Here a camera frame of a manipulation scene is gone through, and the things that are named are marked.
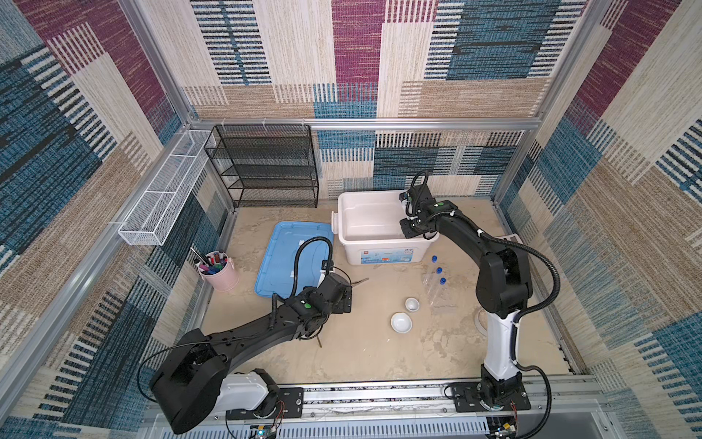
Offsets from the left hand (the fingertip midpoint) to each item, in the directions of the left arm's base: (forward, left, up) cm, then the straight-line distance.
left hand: (335, 289), depth 86 cm
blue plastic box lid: (+11, +22, -8) cm, 26 cm away
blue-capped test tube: (+5, -30, +8) cm, 31 cm away
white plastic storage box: (+32, -12, -7) cm, 35 cm away
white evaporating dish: (-8, -20, -7) cm, 23 cm away
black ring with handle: (-15, +5, +2) cm, 16 cm away
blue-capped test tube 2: (+2, -31, +8) cm, 32 cm away
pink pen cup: (+7, +38, +2) cm, 38 cm away
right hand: (+21, -26, +3) cm, 34 cm away
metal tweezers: (+8, -9, -8) cm, 14 cm away
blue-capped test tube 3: (-2, -31, +6) cm, 32 cm away
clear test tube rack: (+2, -35, -7) cm, 36 cm away
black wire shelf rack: (+50, +28, +9) cm, 58 cm away
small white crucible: (-3, -24, -6) cm, 25 cm away
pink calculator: (+21, -65, -3) cm, 68 cm away
